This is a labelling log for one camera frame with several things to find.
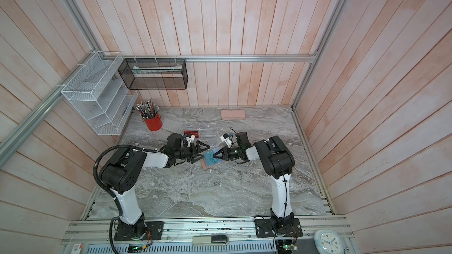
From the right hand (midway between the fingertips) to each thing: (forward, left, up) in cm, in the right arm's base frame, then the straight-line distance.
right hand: (214, 156), depth 95 cm
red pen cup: (+20, +39, +2) cm, 44 cm away
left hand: (-1, +4, +3) cm, 5 cm away
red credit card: (+12, +11, +5) cm, 17 cm away
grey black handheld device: (-39, -1, +3) cm, 39 cm away
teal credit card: (-1, +3, -1) cm, 3 cm away
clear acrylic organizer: (+17, +4, -1) cm, 17 cm away
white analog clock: (-38, -47, +1) cm, 61 cm away
